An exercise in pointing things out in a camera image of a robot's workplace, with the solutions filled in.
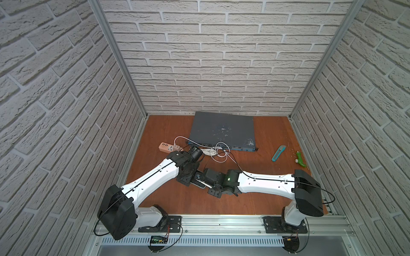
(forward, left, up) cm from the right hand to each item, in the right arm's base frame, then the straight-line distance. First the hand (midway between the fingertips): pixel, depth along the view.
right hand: (209, 188), depth 78 cm
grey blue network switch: (+40, -22, -5) cm, 46 cm away
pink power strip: (+28, +26, -3) cm, 38 cm away
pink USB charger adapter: (+26, +18, -1) cm, 32 cm away
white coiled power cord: (+24, -1, -5) cm, 25 cm away
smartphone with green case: (+2, +5, +2) cm, 6 cm away
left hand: (+10, +6, +4) cm, 12 cm away
